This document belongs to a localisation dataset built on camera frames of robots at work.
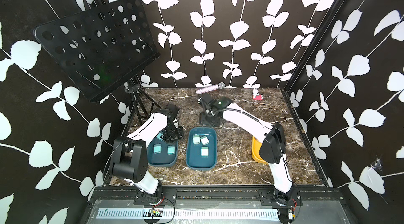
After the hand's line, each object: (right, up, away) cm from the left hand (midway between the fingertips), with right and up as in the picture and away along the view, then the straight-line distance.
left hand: (181, 138), depth 86 cm
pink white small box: (+51, +25, +29) cm, 63 cm away
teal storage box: (+7, -11, -2) cm, 14 cm away
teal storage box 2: (-11, -9, +1) cm, 14 cm away
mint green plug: (+8, -2, +5) cm, 10 cm away
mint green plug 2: (+13, -2, +5) cm, 14 cm away
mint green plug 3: (+13, -8, +3) cm, 16 cm away
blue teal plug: (-14, -6, +1) cm, 15 cm away
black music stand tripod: (-23, +27, -7) cm, 36 cm away
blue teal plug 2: (-6, -7, 0) cm, 9 cm away
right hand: (+11, +9, -1) cm, 15 cm away
